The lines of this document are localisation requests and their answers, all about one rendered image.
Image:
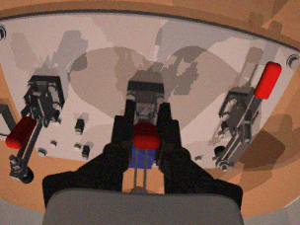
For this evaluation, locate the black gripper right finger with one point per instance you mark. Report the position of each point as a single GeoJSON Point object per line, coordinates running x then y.
{"type": "Point", "coordinates": [186, 176]}

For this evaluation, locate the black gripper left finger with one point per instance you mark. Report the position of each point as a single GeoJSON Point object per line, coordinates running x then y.
{"type": "Point", "coordinates": [104, 171]}

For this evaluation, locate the white fixture plate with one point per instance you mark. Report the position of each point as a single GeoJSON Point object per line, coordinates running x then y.
{"type": "Point", "coordinates": [95, 52]}

